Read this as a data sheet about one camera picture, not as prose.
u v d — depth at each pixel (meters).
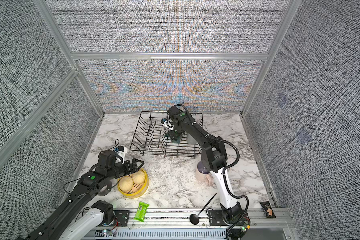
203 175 0.81
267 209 0.75
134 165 0.69
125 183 0.79
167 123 0.86
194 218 0.73
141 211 0.76
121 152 0.71
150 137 0.98
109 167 0.61
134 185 0.82
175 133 0.85
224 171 0.59
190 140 0.96
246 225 0.69
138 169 0.70
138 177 0.81
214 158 0.58
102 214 0.62
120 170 0.66
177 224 0.73
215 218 0.73
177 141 0.98
